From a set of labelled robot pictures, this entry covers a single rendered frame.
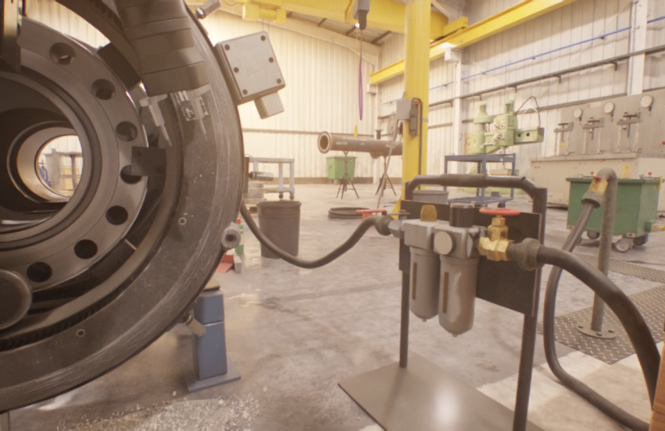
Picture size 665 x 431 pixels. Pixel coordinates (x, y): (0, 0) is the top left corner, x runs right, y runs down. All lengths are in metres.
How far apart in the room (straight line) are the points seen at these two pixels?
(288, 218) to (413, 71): 2.39
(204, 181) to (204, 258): 0.13
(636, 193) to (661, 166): 3.07
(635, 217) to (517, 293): 2.51
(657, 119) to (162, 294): 6.43
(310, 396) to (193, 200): 0.62
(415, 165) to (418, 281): 3.15
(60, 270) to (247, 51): 0.50
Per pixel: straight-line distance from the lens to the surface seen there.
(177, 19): 0.48
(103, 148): 0.72
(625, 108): 6.85
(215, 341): 1.06
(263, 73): 0.69
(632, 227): 3.26
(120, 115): 0.73
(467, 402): 1.02
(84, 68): 0.74
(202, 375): 1.09
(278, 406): 0.98
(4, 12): 0.57
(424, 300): 0.86
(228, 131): 0.62
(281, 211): 2.31
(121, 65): 0.74
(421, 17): 4.28
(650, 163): 6.11
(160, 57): 0.49
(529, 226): 0.75
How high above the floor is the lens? 0.57
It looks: 7 degrees down
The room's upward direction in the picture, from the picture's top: straight up
